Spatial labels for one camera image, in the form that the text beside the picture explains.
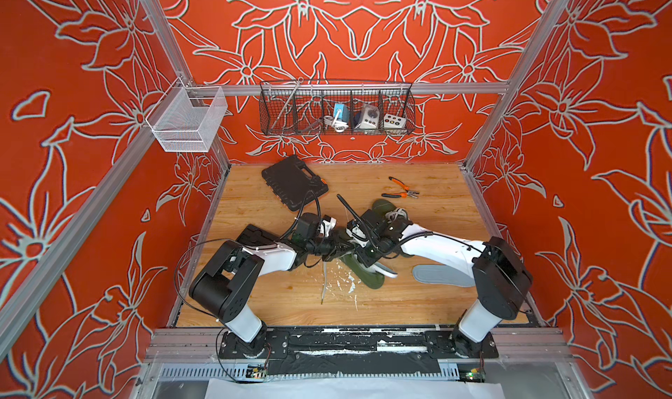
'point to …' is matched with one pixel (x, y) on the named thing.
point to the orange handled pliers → (406, 194)
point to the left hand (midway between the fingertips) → (355, 246)
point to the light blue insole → (380, 269)
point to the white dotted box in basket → (394, 122)
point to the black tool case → (294, 182)
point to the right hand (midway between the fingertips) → (355, 258)
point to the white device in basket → (370, 118)
